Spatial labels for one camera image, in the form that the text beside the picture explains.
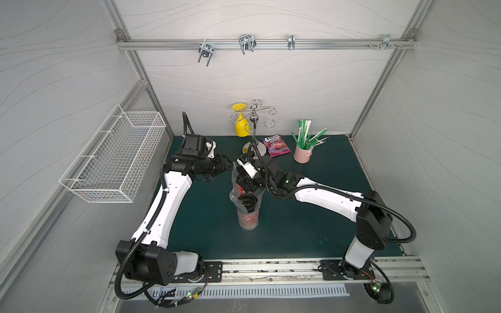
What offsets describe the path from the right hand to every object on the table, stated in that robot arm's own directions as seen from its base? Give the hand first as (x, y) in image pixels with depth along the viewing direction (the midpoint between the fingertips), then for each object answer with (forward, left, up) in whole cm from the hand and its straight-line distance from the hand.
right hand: (242, 172), depth 80 cm
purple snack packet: (+32, -16, -19) cm, 40 cm away
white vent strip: (-39, -5, -20) cm, 44 cm away
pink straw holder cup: (+22, -30, -14) cm, 40 cm away
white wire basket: (-5, +45, +12) cm, 47 cm away
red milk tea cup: (-8, +1, -2) cm, 8 cm away
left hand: (-1, +6, +6) cm, 8 cm away
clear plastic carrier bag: (-8, -7, -1) cm, 11 cm away
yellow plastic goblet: (+35, +4, -4) cm, 35 cm away
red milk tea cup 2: (-16, -3, -1) cm, 17 cm away
